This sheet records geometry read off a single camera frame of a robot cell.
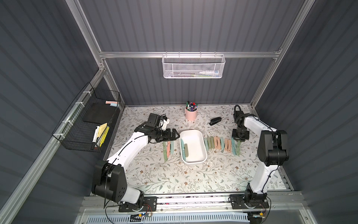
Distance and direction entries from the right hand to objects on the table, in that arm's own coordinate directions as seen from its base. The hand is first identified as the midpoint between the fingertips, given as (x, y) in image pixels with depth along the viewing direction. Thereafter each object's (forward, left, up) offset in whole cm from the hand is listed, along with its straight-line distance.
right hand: (240, 140), depth 95 cm
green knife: (-5, +3, -1) cm, 6 cm away
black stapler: (+18, +15, -1) cm, 23 cm away
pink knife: (-5, +50, -4) cm, 50 cm away
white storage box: (+2, +30, -4) cm, 31 cm away
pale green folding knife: (-6, +38, -3) cm, 38 cm away
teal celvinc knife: (-1, +4, -4) cm, 6 cm away
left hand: (-5, +46, +13) cm, 48 cm away
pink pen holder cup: (+21, +33, +1) cm, 40 cm away
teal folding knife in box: (-6, +40, -2) cm, 40 cm away
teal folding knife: (-1, +12, -3) cm, 13 cm away
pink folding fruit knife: (0, +17, -2) cm, 17 cm away
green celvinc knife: (-6, +52, -3) cm, 52 cm away
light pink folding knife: (-2, +7, -4) cm, 9 cm away
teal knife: (-4, +47, -3) cm, 48 cm away
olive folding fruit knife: (0, +19, -3) cm, 19 cm away
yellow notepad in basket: (-14, +76, +31) cm, 84 cm away
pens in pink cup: (+23, +34, +10) cm, 42 cm away
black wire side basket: (-6, +91, +25) cm, 95 cm away
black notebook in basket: (+1, +85, +27) cm, 89 cm away
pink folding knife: (-1, +14, -3) cm, 15 cm away
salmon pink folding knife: (-1, +9, -3) cm, 10 cm away
